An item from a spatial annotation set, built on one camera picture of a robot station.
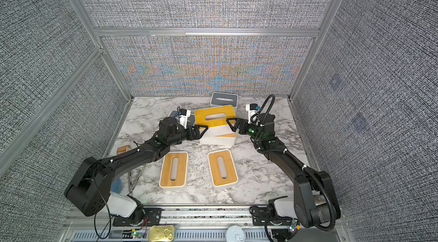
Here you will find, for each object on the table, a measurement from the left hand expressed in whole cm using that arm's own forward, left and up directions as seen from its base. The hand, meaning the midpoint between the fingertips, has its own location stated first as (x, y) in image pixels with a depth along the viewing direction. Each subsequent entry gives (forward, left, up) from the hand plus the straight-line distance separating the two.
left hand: (205, 126), depth 82 cm
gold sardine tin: (-40, +18, -13) cm, 46 cm away
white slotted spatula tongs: (-21, +36, -17) cm, 45 cm away
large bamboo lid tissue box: (-1, -12, -10) cm, 15 cm away
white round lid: (-42, -11, -12) cm, 45 cm away
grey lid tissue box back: (+34, -12, -16) cm, 39 cm away
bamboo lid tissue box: (-15, +17, -18) cm, 28 cm away
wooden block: (-2, +45, -16) cm, 48 cm away
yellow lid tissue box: (+6, -5, -2) cm, 8 cm away
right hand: (+3, -13, +4) cm, 14 cm away
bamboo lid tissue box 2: (-15, -7, -16) cm, 23 cm away
